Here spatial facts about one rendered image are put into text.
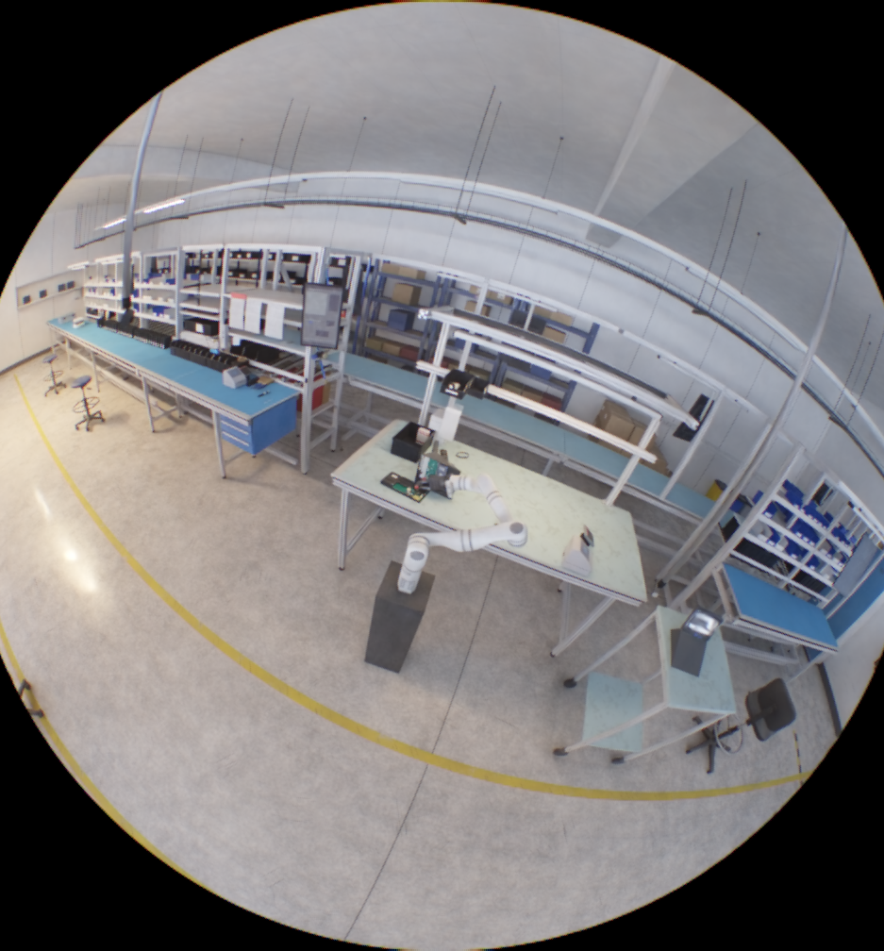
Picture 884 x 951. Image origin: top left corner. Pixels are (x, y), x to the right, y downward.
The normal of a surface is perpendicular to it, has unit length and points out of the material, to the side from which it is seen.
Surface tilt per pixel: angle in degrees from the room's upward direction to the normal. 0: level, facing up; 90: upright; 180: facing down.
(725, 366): 90
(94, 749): 0
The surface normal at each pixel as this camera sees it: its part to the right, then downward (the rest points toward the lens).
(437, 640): 0.24, -0.79
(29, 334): 0.92, 0.37
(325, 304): 0.06, 0.74
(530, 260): -0.31, 0.49
